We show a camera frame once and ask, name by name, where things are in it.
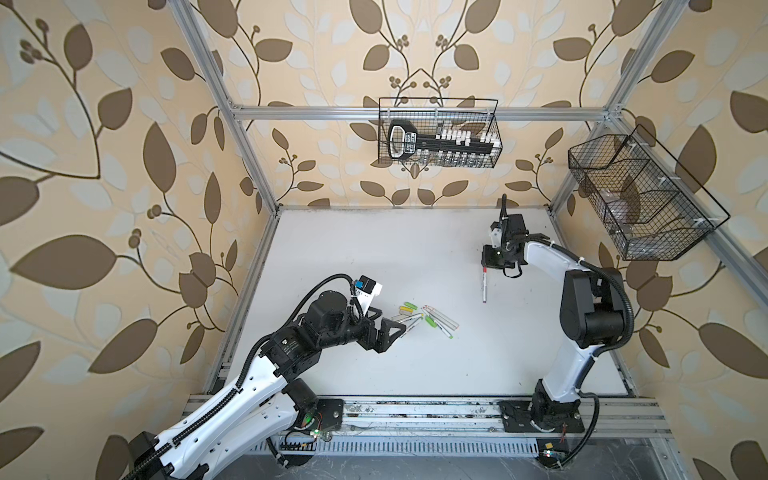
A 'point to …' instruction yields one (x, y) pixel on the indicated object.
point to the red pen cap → (485, 269)
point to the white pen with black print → (410, 318)
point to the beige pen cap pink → (402, 316)
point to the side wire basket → (650, 207)
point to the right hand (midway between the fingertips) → (487, 263)
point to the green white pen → (443, 329)
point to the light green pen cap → (413, 306)
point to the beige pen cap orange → (397, 320)
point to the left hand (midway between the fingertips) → (395, 320)
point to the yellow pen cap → (404, 308)
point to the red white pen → (484, 288)
